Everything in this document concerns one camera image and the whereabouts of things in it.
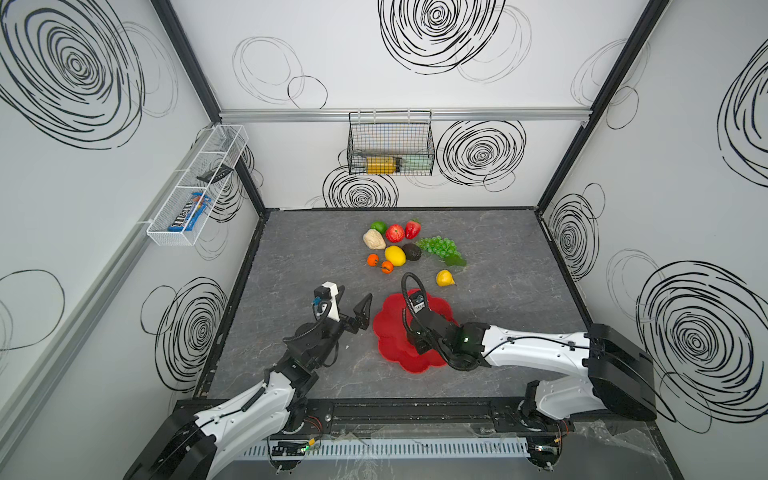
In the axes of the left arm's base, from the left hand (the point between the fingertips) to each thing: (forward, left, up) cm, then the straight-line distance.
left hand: (359, 292), depth 77 cm
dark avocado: (+23, -15, -13) cm, 31 cm away
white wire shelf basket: (+42, +46, +15) cm, 64 cm away
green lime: (+37, -3, -15) cm, 40 cm away
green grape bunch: (+26, -26, -14) cm, 40 cm away
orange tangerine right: (+18, -6, -15) cm, 24 cm away
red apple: (+30, -8, -12) cm, 34 cm away
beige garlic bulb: (+28, -1, -13) cm, 31 cm away
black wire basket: (+50, -7, +12) cm, 52 cm away
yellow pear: (+14, -25, -14) cm, 32 cm away
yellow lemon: (+22, -9, -14) cm, 28 cm away
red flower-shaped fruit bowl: (-6, -9, -16) cm, 20 cm away
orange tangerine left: (+21, -1, -15) cm, 26 cm away
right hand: (-4, -14, -11) cm, 18 cm away
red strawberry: (+34, -15, -14) cm, 40 cm away
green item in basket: (+35, -14, +15) cm, 41 cm away
